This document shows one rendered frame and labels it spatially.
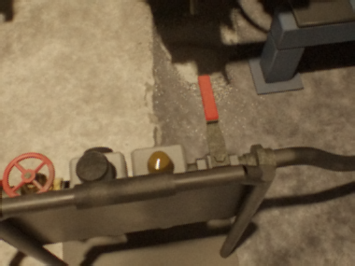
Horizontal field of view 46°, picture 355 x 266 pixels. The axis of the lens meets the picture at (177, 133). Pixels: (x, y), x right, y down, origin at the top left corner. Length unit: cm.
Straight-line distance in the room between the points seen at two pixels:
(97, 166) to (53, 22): 92
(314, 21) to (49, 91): 76
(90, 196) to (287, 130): 80
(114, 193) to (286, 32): 71
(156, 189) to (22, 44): 99
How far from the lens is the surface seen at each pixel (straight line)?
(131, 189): 50
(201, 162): 65
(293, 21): 110
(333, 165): 75
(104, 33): 139
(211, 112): 65
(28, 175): 61
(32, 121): 126
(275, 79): 126
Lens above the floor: 105
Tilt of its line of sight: 63 degrees down
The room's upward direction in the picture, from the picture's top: straight up
